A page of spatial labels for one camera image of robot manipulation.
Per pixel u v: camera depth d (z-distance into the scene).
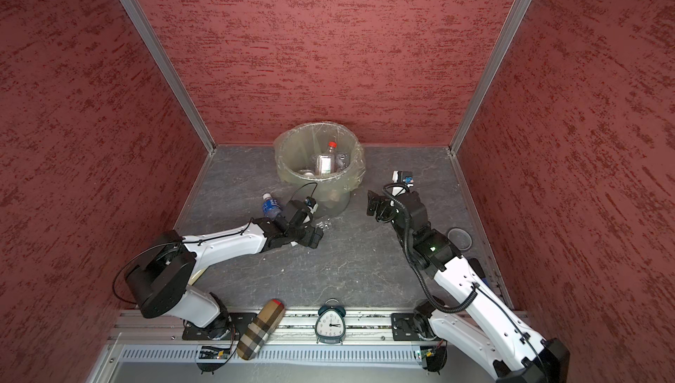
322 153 0.97
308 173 0.79
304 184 0.71
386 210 0.65
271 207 0.95
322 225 0.87
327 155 0.92
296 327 0.76
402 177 0.62
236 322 0.74
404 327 0.74
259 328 0.71
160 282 0.44
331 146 0.95
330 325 0.71
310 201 0.80
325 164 0.85
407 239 0.53
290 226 0.68
